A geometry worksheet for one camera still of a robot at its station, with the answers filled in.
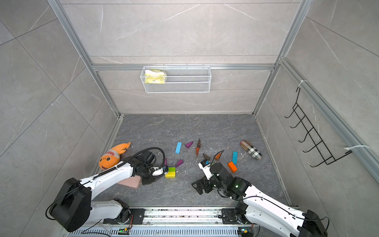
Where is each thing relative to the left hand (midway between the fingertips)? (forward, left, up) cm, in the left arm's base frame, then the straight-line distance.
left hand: (155, 173), depth 86 cm
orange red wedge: (+16, -26, -2) cm, 31 cm away
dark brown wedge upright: (+20, -28, 0) cm, 34 cm away
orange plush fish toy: (+8, +26, +6) cm, 28 cm away
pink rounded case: (-5, +10, +2) cm, 12 cm away
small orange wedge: (+10, -39, 0) cm, 40 cm away
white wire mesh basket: (+56, -17, +27) cm, 64 cm away
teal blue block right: (+10, -51, -3) cm, 52 cm away
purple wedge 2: (+20, -21, -1) cm, 29 cm away
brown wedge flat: (+10, -32, 0) cm, 33 cm away
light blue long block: (+18, -13, -1) cm, 22 cm away
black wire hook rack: (-8, -78, +31) cm, 84 cm away
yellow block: (-2, -9, -1) cm, 10 cm away
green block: (+1, -10, 0) cm, 10 cm away
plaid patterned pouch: (+14, -62, +1) cm, 63 cm away
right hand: (-8, -26, +7) cm, 28 cm away
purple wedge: (+8, -15, -2) cm, 17 cm away
